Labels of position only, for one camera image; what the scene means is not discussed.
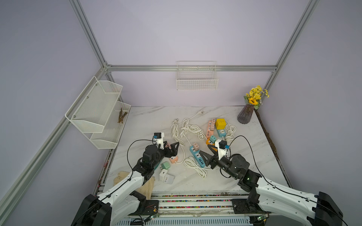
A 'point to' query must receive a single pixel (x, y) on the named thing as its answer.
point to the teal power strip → (221, 132)
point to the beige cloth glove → (146, 189)
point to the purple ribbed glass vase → (244, 117)
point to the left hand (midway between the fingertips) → (172, 144)
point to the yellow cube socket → (220, 124)
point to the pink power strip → (209, 133)
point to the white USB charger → (162, 174)
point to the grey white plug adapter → (168, 179)
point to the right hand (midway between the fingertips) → (204, 150)
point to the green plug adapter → (166, 165)
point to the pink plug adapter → (173, 158)
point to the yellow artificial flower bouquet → (254, 96)
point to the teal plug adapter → (212, 139)
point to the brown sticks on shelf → (120, 117)
